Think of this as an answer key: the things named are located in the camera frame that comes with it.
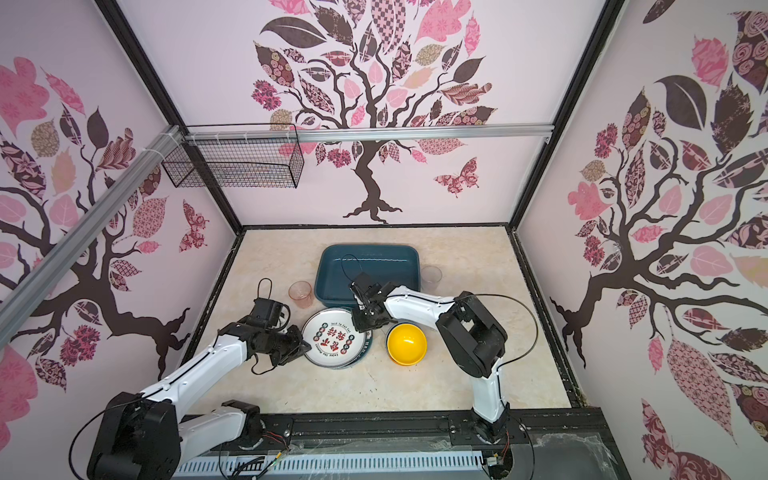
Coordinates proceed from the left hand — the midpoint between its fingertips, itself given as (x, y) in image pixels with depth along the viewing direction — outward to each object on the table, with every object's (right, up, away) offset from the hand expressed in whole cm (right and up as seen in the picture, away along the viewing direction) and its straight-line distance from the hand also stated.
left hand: (310, 352), depth 84 cm
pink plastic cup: (-5, +16, +10) cm, 19 cm away
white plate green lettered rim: (+17, +3, +3) cm, 18 cm away
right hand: (+13, +7, +6) cm, 16 cm away
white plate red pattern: (+6, +3, +4) cm, 8 cm away
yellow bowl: (+28, +3, -2) cm, 28 cm away
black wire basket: (-25, +60, +11) cm, 66 cm away
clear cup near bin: (+37, +20, +17) cm, 45 cm away
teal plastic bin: (+23, +24, +24) cm, 41 cm away
